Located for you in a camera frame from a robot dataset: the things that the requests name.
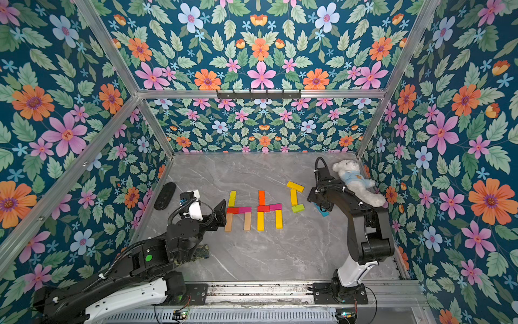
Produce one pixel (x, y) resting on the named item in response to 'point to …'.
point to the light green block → (297, 208)
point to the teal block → (324, 213)
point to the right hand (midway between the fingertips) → (322, 199)
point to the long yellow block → (232, 198)
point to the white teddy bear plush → (351, 174)
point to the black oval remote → (164, 196)
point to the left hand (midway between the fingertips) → (218, 203)
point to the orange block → (262, 198)
